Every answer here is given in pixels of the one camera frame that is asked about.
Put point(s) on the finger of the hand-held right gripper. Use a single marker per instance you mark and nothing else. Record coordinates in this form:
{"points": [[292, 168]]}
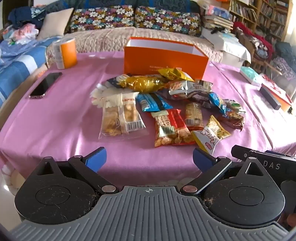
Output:
{"points": [[241, 151]]}

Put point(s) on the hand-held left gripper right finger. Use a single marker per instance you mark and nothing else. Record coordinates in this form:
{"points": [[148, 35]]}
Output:
{"points": [[203, 158]]}

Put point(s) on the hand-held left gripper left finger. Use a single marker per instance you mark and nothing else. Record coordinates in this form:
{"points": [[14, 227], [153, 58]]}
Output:
{"points": [[97, 158]]}

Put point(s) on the blue cookie packet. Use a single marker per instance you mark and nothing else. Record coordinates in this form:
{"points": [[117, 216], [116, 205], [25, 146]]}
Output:
{"points": [[218, 104]]}

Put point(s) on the orange cardboard box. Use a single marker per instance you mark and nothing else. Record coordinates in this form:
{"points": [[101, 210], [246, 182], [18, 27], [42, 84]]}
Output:
{"points": [[161, 62]]}

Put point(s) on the yellow and white snack packet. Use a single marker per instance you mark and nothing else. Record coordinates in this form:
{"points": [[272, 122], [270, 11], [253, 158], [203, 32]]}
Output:
{"points": [[212, 134]]}

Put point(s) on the dark red snack packet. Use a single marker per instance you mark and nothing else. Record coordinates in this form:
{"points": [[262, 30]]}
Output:
{"points": [[233, 118]]}

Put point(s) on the clear fried snack packet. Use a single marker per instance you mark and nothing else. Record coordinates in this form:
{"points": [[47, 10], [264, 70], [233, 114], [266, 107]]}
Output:
{"points": [[111, 120]]}

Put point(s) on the red peanut packet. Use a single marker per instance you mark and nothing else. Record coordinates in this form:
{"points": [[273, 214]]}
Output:
{"points": [[171, 129]]}

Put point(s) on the clear biscuit packet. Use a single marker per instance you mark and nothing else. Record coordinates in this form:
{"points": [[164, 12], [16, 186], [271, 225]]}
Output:
{"points": [[194, 115]]}

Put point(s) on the pink tablecloth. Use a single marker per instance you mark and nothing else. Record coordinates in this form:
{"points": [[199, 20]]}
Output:
{"points": [[57, 129]]}

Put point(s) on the clear nut packet with barcode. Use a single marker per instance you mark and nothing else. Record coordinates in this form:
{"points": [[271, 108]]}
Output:
{"points": [[131, 113]]}

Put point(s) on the silver and purple packet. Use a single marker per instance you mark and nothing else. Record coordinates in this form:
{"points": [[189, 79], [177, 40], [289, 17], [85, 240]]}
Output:
{"points": [[196, 98]]}

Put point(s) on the long black box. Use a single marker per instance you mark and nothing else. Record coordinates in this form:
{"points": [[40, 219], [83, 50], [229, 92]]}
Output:
{"points": [[270, 98]]}

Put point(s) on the white ruffled snack packet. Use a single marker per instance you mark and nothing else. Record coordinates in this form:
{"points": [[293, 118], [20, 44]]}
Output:
{"points": [[101, 95]]}

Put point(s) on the red and white box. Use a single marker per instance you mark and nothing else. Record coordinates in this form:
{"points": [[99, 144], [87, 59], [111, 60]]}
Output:
{"points": [[277, 90]]}

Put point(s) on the beige and black packet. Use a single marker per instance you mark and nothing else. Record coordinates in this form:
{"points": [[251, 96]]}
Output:
{"points": [[204, 85]]}

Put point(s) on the silver packet with red print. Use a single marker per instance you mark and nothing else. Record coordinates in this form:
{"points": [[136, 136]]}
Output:
{"points": [[182, 88]]}

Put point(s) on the blue snack packet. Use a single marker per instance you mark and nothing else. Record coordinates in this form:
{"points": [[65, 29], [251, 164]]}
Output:
{"points": [[152, 102]]}

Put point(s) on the teal tissue pack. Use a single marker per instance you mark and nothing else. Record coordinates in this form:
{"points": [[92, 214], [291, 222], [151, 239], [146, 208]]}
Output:
{"points": [[251, 75]]}

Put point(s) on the dark blue and white packet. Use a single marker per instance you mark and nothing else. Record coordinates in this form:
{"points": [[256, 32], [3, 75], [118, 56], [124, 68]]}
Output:
{"points": [[114, 81]]}

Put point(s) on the gold snack packet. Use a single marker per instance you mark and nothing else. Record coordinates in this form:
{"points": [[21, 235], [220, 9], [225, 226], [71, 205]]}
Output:
{"points": [[143, 83]]}

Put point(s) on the black smartphone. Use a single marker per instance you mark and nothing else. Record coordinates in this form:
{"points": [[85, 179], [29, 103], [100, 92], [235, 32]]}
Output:
{"points": [[45, 84]]}

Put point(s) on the orange and white can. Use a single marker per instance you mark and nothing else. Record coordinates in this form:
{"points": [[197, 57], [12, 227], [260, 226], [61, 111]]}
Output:
{"points": [[68, 54]]}

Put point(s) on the red cloth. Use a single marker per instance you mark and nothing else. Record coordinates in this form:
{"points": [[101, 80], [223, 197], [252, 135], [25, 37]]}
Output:
{"points": [[252, 34]]}

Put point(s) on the quilted sofa cover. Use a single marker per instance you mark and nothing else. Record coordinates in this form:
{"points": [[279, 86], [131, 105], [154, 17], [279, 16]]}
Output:
{"points": [[104, 40]]}

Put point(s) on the blue striped blanket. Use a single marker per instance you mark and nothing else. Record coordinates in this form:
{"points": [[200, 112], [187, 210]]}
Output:
{"points": [[18, 60]]}

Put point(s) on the stack of books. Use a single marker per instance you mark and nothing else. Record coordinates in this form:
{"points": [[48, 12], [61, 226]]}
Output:
{"points": [[217, 22]]}

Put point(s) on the floral cushion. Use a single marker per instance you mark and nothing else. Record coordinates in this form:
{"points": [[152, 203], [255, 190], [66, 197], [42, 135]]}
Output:
{"points": [[99, 19], [166, 20]]}

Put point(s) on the wooden bookshelf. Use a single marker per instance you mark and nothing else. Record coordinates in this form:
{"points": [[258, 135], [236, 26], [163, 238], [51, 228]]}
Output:
{"points": [[266, 14]]}

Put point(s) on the beige pillow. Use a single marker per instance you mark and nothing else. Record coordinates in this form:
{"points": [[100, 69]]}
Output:
{"points": [[55, 23]]}

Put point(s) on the pink floral cloth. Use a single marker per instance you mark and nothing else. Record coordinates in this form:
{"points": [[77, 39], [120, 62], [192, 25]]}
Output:
{"points": [[23, 33]]}

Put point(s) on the dark blue sofa backrest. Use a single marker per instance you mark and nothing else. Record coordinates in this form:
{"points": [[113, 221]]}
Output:
{"points": [[111, 4]]}

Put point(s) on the dark blue knitted cloth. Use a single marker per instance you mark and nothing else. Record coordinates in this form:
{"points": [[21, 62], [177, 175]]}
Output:
{"points": [[25, 17]]}

